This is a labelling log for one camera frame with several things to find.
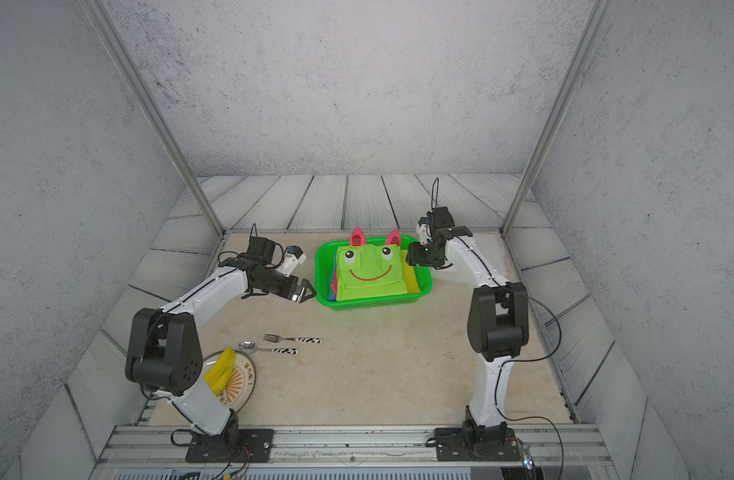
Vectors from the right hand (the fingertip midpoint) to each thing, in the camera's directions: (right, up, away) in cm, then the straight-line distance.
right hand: (415, 257), depth 95 cm
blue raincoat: (-27, -13, +4) cm, 30 cm away
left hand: (-33, -9, -4) cm, 35 cm away
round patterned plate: (-50, -34, -11) cm, 61 cm away
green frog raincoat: (-15, -4, +5) cm, 17 cm away
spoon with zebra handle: (-49, -26, -6) cm, 56 cm away
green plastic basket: (-30, +2, +9) cm, 31 cm away
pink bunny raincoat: (-19, +6, +13) cm, 24 cm away
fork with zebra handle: (-34, -25, -4) cm, 42 cm away
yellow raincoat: (-1, -8, +4) cm, 9 cm away
